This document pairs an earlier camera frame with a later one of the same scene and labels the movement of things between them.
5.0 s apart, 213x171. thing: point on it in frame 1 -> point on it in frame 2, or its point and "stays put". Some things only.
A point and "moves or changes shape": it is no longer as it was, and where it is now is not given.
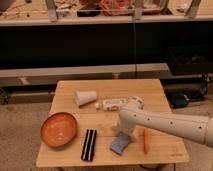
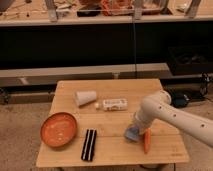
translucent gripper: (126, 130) -> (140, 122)
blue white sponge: (119, 143) moves or changes shape
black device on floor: (179, 100) stays put
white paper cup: (85, 97) stays put
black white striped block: (89, 145) stays put
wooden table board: (95, 105) stays put
